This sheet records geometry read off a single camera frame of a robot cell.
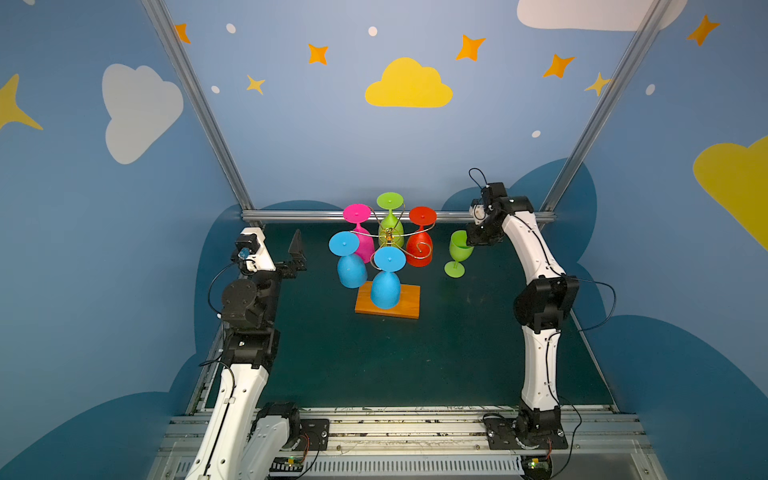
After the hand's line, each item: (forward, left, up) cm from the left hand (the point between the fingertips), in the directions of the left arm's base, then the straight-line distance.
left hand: (272, 232), depth 64 cm
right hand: (+21, -54, -23) cm, 62 cm away
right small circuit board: (-38, -63, -44) cm, 86 cm away
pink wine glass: (+14, -18, -7) cm, 24 cm away
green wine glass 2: (+8, -26, -7) cm, 28 cm away
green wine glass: (+18, -49, -26) cm, 58 cm away
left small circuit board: (-39, -1, -44) cm, 58 cm away
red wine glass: (+11, -34, -16) cm, 39 cm away
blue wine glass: (+2, -16, -17) cm, 24 cm away
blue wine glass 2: (-3, -25, -15) cm, 29 cm away
